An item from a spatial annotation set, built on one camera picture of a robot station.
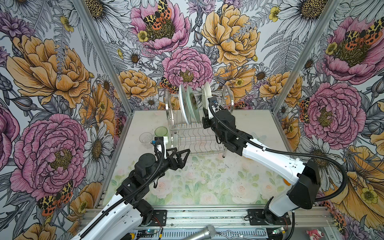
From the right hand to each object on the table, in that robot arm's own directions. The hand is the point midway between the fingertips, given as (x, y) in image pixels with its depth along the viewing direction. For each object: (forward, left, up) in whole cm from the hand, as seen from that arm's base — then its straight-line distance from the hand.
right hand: (206, 112), depth 74 cm
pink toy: (-47, -46, -30) cm, 73 cm away
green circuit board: (-45, +29, -34) cm, 63 cm away
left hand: (-18, +11, -9) cm, 23 cm away
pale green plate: (+8, +6, -3) cm, 10 cm away
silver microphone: (-45, 0, -30) cm, 54 cm away
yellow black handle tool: (-46, +35, -31) cm, 65 cm away
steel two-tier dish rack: (+5, +7, -29) cm, 30 cm away
